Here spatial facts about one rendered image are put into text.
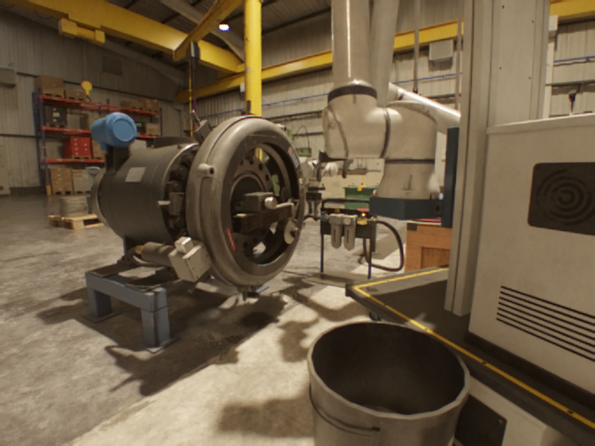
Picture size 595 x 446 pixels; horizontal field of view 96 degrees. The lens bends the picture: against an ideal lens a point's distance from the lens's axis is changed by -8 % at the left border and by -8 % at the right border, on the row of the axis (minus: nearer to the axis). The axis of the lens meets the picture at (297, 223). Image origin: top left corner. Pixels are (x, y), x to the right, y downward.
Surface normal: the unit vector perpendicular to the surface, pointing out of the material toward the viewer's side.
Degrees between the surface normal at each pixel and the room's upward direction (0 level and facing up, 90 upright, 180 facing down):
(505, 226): 90
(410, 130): 90
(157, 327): 90
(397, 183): 68
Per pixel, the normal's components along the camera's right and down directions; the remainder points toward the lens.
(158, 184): -0.46, -0.17
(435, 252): -0.48, 0.14
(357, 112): 0.00, -0.01
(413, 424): 0.12, 0.16
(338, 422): -0.73, 0.16
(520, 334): -0.91, 0.07
